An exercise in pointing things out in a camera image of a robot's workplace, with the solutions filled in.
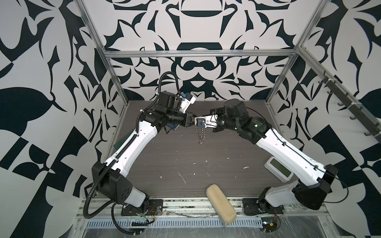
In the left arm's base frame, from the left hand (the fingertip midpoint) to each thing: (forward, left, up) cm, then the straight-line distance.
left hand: (201, 117), depth 70 cm
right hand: (+1, -2, +3) cm, 4 cm away
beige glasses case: (-33, -10, -29) cm, 45 cm away
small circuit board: (-40, -31, -33) cm, 60 cm away
